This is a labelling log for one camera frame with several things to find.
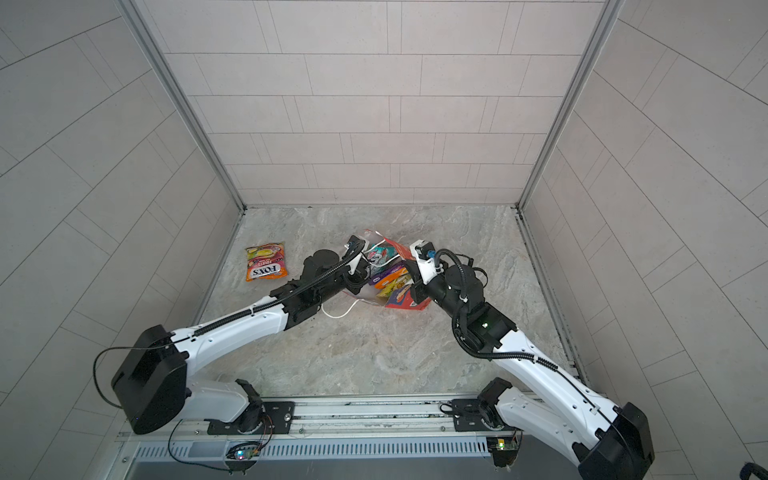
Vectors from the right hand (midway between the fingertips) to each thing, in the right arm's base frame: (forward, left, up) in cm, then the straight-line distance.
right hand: (404, 263), depth 71 cm
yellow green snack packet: (+2, +2, -12) cm, 13 cm away
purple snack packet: (+6, +8, -14) cm, 17 cm away
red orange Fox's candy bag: (+18, +44, -20) cm, 52 cm away
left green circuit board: (-32, +37, -21) cm, 53 cm away
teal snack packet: (+7, +6, -5) cm, 10 cm away
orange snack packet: (+5, +1, -11) cm, 12 cm away
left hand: (+7, +7, -6) cm, 12 cm away
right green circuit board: (-35, -20, -27) cm, 49 cm away
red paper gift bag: (-4, 0, -10) cm, 11 cm away
